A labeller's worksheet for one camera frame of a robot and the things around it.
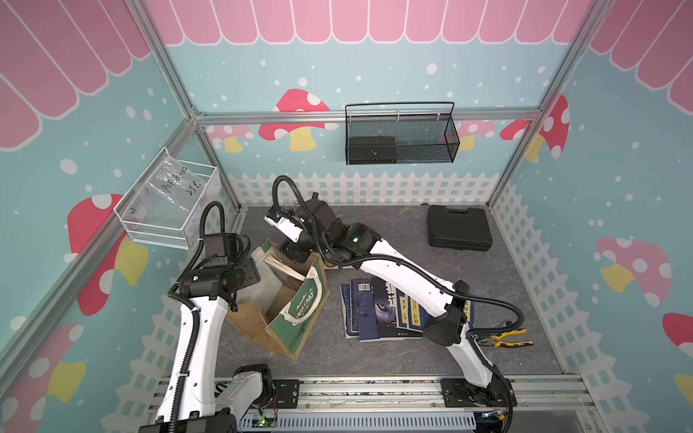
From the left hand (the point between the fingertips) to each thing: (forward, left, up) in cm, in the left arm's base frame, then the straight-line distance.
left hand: (242, 279), depth 74 cm
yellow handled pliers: (-10, -79, -20) cm, 82 cm away
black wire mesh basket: (+51, -46, +14) cm, 71 cm away
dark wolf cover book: (+1, -41, -17) cm, 44 cm away
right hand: (+7, -12, +10) cm, 17 cm away
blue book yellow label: (+1, -69, -20) cm, 72 cm away
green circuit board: (-30, -7, -23) cm, 39 cm away
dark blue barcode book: (-1, -33, -17) cm, 37 cm away
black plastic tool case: (+37, -75, -21) cm, 86 cm away
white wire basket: (+3, +10, +14) cm, 18 cm away
